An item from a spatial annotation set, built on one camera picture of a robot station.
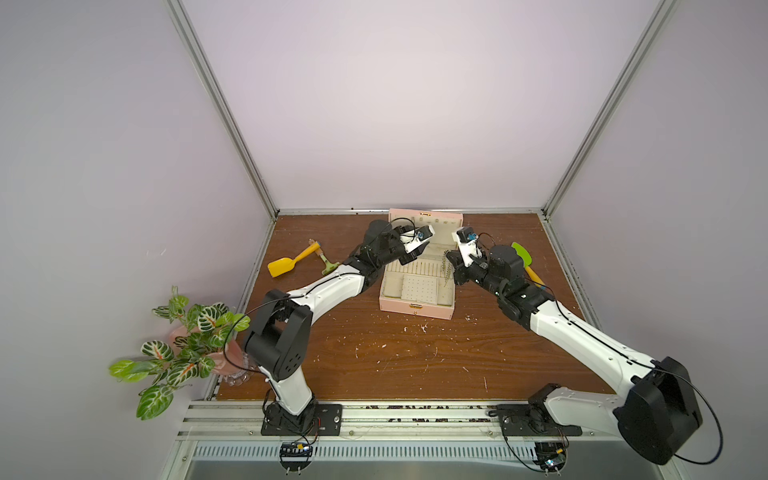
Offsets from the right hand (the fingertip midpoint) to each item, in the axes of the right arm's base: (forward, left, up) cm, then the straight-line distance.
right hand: (454, 243), depth 78 cm
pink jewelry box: (-2, +7, -18) cm, 20 cm away
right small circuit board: (-43, -22, -28) cm, 57 cm away
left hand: (+6, +8, -2) cm, 10 cm away
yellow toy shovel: (+8, +58, -24) cm, 64 cm away
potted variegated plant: (-28, +54, +4) cm, 61 cm away
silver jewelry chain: (-4, +2, -6) cm, 7 cm away
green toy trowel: (+13, -31, -27) cm, 43 cm away
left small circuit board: (-46, +40, -28) cm, 67 cm away
